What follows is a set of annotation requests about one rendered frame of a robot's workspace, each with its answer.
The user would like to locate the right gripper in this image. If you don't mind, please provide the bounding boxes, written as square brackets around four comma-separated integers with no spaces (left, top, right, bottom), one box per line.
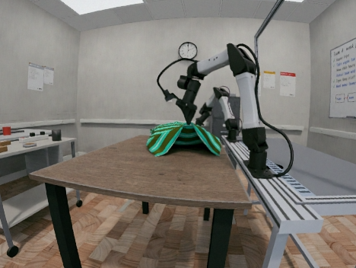
[195,115,206,126]

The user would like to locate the white slotted crossbar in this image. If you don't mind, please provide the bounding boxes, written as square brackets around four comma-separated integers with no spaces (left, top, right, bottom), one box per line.
[221,136,324,234]

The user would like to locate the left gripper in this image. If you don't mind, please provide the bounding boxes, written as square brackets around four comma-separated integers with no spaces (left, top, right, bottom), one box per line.
[175,89,198,125]

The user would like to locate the green striped pillowcase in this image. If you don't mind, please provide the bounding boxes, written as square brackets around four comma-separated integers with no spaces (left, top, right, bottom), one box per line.
[146,121,221,156]

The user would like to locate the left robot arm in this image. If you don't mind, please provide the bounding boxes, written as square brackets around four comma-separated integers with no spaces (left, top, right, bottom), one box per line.
[177,43,275,179]

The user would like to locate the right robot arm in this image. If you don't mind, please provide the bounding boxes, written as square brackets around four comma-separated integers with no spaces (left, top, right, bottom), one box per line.
[199,87,239,143]

